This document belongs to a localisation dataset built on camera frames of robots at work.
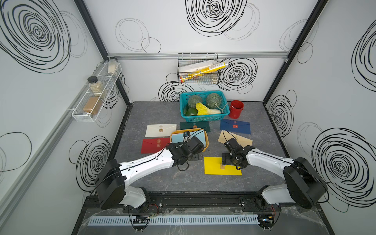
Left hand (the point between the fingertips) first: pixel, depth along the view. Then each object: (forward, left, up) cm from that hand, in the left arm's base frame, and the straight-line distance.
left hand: (194, 153), depth 80 cm
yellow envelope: (-2, -12, -11) cm, 16 cm away
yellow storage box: (+20, +7, -7) cm, 22 cm away
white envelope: (+22, +22, -11) cm, 33 cm away
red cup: (+38, -31, -2) cm, 49 cm away
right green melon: (+43, -14, -1) cm, 45 cm away
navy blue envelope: (+27, -30, -10) cm, 41 cm away
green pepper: (+33, +2, -2) cm, 33 cm away
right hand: (0, -22, -12) cm, 25 cm away
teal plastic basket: (+38, -22, -1) cm, 44 cm away
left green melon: (+43, +1, 0) cm, 43 cm away
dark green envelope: (+27, -8, -10) cm, 30 cm away
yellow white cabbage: (+35, -6, -2) cm, 35 cm away
